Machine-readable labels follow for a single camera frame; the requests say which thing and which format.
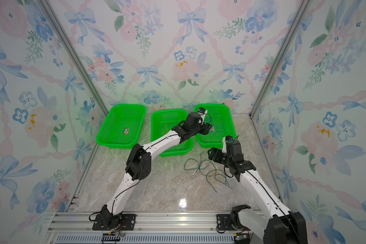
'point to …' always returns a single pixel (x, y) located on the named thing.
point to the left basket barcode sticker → (125, 131)
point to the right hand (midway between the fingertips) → (214, 152)
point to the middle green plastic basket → (162, 121)
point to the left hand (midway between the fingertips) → (210, 122)
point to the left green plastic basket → (121, 127)
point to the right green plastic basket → (211, 140)
